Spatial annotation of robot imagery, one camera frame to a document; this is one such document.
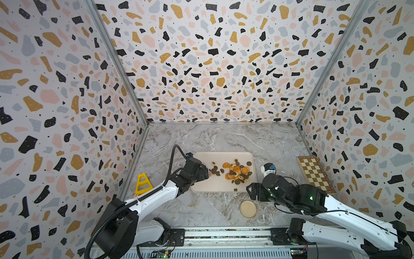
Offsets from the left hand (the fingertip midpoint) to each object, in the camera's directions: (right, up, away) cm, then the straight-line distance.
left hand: (204, 170), depth 86 cm
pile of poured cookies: (+19, -3, +6) cm, 21 cm away
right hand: (+23, -5, -16) cm, 28 cm away
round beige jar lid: (+23, -19, -5) cm, 30 cm away
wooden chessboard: (+64, -4, +7) cm, 64 cm away
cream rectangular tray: (+9, -9, +3) cm, 13 cm away
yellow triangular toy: (-33, -8, +4) cm, 34 cm away
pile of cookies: (+5, -3, +10) cm, 12 cm away
